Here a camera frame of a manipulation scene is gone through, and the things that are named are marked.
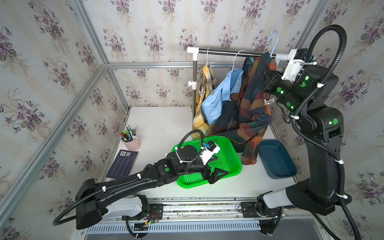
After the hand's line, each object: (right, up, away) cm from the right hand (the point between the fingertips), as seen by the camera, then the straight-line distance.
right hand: (268, 70), depth 51 cm
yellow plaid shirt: (-22, -22, +27) cm, 41 cm away
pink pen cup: (-65, -28, +38) cm, 81 cm away
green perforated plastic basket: (-4, -42, +39) cm, 58 cm away
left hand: (-14, -37, +12) cm, 41 cm away
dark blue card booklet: (-68, -45, +37) cm, 89 cm away
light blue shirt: (-17, -11, +24) cm, 31 cm away
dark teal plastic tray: (+27, -43, +44) cm, 67 cm away
